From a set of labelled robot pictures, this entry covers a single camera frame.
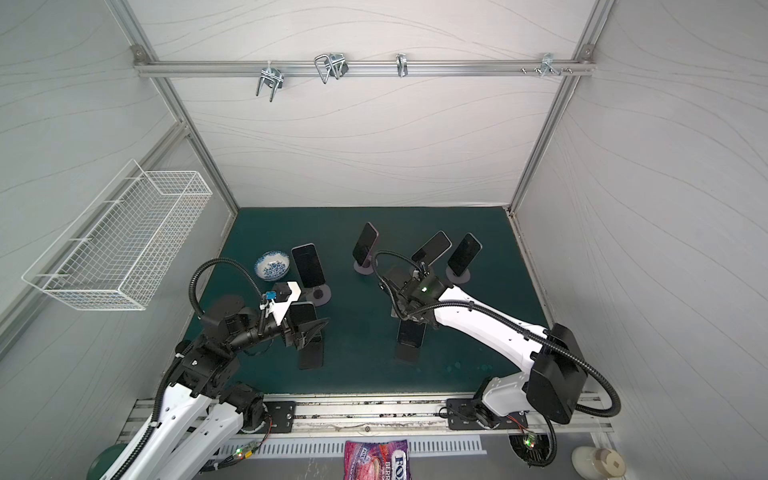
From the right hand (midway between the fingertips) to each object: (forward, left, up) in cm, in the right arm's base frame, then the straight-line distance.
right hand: (410, 306), depth 80 cm
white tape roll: (-32, -39, -4) cm, 51 cm away
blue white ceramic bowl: (+18, +48, -10) cm, 52 cm away
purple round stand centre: (+18, +16, -11) cm, 26 cm away
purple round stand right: (+19, -15, -15) cm, 29 cm away
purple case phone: (+23, +15, -3) cm, 28 cm away
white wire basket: (0, +69, +20) cm, 72 cm away
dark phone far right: (+21, -17, -3) cm, 27 cm away
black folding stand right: (-8, 0, -14) cm, 16 cm away
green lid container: (-37, +62, 0) cm, 72 cm away
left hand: (-7, +23, +12) cm, 27 cm away
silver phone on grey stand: (+21, -7, -2) cm, 23 cm away
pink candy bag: (-33, +4, -10) cm, 35 cm away
